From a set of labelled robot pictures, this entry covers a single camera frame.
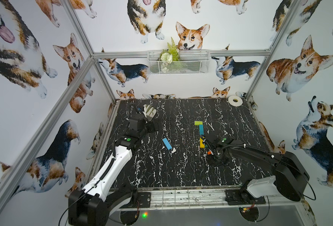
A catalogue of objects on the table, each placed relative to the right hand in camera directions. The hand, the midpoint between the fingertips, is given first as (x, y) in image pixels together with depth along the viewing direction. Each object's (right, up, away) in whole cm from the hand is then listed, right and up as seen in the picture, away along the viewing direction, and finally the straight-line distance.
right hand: (214, 162), depth 81 cm
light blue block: (-28, +8, +14) cm, 32 cm away
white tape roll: (+28, +36, +36) cm, 58 cm away
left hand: (-35, +26, -1) cm, 44 cm away
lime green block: (-5, +21, +25) cm, 33 cm away
